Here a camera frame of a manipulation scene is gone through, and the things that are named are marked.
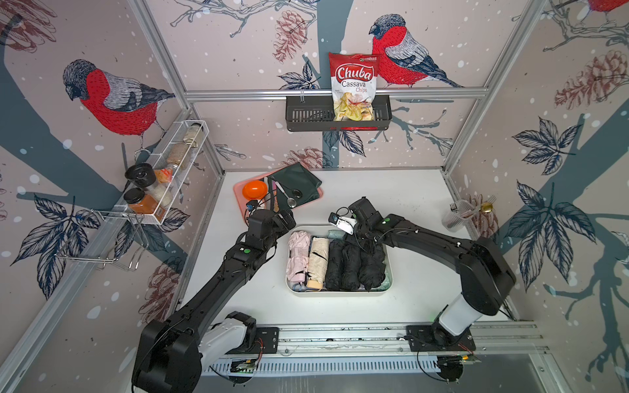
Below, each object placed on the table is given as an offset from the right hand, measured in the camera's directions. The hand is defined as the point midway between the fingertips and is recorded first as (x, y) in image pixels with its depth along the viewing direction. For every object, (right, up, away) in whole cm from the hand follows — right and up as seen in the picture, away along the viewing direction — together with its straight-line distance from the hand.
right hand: (347, 226), depth 89 cm
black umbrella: (0, -12, -9) cm, 15 cm away
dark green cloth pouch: (-21, +17, +25) cm, 37 cm away
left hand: (-21, +6, -7) cm, 23 cm away
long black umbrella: (-5, -12, -8) cm, 15 cm away
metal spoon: (-24, +8, +19) cm, 32 cm away
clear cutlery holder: (+42, +2, +4) cm, 42 cm away
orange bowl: (-40, +14, +20) cm, 47 cm away
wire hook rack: (-61, +3, -31) cm, 69 cm away
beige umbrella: (-11, -10, -8) cm, 17 cm away
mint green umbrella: (+13, -17, -10) cm, 23 cm away
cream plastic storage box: (-6, -2, +1) cm, 6 cm away
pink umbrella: (-17, -5, -6) cm, 19 cm away
